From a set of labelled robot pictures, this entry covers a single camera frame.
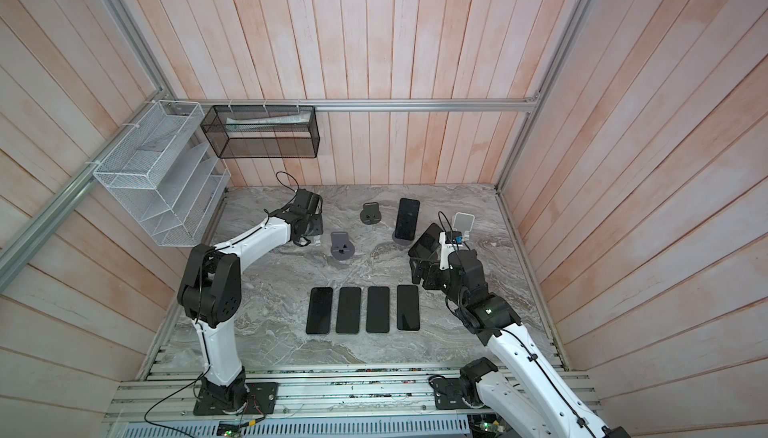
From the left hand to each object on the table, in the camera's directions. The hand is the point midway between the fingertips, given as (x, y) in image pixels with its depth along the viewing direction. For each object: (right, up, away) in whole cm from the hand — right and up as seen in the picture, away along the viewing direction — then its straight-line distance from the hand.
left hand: (311, 228), depth 98 cm
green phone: (+14, -25, -10) cm, 30 cm away
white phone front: (+32, -25, -10) cm, 41 cm away
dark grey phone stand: (+20, +5, +11) cm, 23 cm away
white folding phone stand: (+53, +2, +7) cm, 53 cm away
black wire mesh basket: (-19, +34, +7) cm, 40 cm away
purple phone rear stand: (+32, +3, 0) cm, 32 cm away
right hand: (+35, -8, -20) cm, 41 cm away
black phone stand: (+23, -24, -9) cm, 34 cm away
